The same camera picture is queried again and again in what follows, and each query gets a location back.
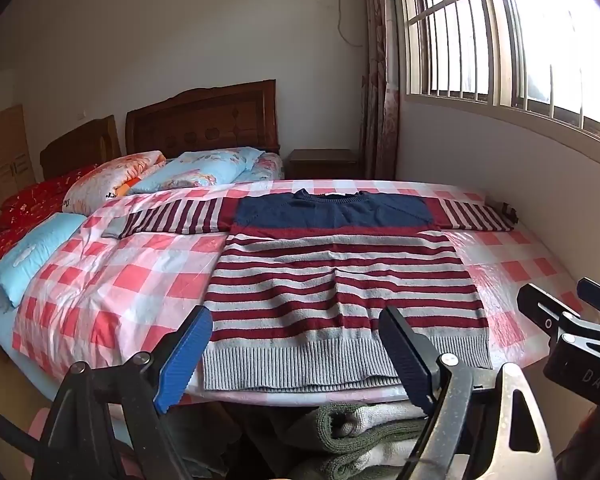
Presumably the thin wall cable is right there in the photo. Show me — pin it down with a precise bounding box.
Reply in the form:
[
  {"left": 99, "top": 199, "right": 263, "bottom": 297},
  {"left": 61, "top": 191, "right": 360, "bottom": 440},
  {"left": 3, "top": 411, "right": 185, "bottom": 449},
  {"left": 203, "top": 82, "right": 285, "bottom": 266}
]
[{"left": 334, "top": 0, "right": 368, "bottom": 48}]

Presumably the plain light blue pillow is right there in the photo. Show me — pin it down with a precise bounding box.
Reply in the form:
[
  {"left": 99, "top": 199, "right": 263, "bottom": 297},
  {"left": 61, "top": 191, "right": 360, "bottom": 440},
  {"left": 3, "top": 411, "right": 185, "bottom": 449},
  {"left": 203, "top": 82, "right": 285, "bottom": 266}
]
[{"left": 0, "top": 212, "right": 88, "bottom": 308}]

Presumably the folded green white sweater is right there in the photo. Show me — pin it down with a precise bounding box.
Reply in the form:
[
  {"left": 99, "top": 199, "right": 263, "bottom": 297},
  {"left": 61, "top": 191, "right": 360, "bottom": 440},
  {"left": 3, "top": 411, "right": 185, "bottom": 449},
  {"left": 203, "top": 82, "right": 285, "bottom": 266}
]
[{"left": 220, "top": 400, "right": 436, "bottom": 480}]

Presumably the large wooden headboard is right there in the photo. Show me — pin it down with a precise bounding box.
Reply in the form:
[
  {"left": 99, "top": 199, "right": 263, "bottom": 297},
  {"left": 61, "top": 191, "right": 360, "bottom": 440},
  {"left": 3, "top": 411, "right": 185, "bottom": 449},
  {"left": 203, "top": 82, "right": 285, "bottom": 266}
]
[{"left": 125, "top": 79, "right": 281, "bottom": 161}]

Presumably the wooden nightstand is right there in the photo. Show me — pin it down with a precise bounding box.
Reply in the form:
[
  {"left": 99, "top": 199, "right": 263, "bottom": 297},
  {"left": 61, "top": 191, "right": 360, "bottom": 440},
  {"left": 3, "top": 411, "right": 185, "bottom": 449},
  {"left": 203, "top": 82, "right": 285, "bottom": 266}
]
[{"left": 286, "top": 148, "right": 365, "bottom": 181}]

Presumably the light wooden wardrobe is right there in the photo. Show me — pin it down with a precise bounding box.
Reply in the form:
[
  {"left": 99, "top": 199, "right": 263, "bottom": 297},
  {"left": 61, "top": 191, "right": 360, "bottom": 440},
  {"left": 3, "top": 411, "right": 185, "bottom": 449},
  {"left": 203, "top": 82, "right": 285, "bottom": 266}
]
[{"left": 0, "top": 104, "right": 36, "bottom": 231}]

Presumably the red grey striped sweater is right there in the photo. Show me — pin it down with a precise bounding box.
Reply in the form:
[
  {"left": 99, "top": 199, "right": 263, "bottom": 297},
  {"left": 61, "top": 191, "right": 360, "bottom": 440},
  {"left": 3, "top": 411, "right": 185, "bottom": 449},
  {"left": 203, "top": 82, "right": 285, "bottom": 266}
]
[{"left": 101, "top": 189, "right": 518, "bottom": 392}]

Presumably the small wooden headboard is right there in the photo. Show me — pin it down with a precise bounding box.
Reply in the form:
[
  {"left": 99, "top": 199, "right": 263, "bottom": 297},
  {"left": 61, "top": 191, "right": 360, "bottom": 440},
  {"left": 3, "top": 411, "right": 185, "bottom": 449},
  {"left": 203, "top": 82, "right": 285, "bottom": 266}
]
[{"left": 40, "top": 115, "right": 122, "bottom": 181}]

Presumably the light blue floral pillow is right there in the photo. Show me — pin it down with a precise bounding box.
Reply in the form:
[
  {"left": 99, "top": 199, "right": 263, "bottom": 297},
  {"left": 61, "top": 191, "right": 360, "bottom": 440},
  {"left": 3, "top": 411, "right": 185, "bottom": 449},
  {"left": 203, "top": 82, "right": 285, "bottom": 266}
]
[{"left": 127, "top": 146, "right": 267, "bottom": 196}]

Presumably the pink checked plastic tablecloth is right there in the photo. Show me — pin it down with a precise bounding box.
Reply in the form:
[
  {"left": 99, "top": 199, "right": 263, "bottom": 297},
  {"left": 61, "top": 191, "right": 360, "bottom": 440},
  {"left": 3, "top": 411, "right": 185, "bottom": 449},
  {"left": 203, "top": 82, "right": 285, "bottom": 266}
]
[{"left": 11, "top": 179, "right": 600, "bottom": 406}]

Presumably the floral curtain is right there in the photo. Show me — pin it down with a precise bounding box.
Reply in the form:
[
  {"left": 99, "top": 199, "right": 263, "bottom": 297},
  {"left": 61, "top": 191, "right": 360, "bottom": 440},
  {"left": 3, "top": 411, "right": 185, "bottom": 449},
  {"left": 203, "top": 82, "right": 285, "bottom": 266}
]
[{"left": 360, "top": 0, "right": 406, "bottom": 181}]

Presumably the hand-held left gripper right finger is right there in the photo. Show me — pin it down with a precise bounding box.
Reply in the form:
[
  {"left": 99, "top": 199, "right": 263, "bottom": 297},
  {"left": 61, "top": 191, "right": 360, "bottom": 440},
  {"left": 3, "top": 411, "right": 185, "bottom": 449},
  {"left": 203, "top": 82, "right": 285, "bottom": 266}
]
[{"left": 379, "top": 306, "right": 558, "bottom": 480}]

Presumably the black cable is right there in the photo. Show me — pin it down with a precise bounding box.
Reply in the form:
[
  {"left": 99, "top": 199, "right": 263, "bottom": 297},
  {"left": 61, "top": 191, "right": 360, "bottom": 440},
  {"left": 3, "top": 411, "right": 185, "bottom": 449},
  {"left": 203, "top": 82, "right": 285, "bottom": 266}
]
[{"left": 0, "top": 400, "right": 51, "bottom": 456}]

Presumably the orange floral quilt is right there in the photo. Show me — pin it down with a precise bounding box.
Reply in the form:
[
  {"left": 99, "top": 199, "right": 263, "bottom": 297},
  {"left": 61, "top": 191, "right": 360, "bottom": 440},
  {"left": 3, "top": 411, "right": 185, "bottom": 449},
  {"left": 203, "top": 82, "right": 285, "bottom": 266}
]
[{"left": 62, "top": 150, "right": 168, "bottom": 216}]

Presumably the barred window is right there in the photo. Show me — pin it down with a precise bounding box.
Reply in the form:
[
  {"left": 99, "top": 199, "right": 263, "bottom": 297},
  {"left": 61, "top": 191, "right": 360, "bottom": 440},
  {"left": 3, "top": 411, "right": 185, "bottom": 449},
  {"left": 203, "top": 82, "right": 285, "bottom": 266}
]
[{"left": 397, "top": 0, "right": 600, "bottom": 148}]

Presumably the red patterned bedding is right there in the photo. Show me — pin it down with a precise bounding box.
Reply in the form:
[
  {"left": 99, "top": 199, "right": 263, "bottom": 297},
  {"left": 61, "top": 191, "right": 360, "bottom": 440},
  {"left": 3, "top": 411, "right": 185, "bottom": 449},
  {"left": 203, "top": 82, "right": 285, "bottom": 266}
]
[{"left": 0, "top": 162, "right": 101, "bottom": 346}]

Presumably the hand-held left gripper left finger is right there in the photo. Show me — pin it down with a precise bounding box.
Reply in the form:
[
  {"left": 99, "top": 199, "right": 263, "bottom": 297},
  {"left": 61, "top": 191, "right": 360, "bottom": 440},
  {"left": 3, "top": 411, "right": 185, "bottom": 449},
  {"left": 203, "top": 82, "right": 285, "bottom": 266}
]
[{"left": 32, "top": 305, "right": 231, "bottom": 480}]

